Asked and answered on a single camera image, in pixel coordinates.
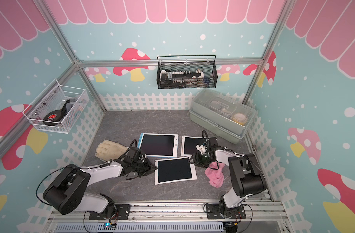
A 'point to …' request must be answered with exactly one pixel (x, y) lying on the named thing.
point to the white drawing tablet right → (189, 144)
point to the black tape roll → (54, 116)
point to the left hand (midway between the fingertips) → (156, 171)
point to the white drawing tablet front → (174, 170)
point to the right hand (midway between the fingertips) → (191, 162)
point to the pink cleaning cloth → (215, 174)
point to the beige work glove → (109, 150)
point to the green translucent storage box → (226, 116)
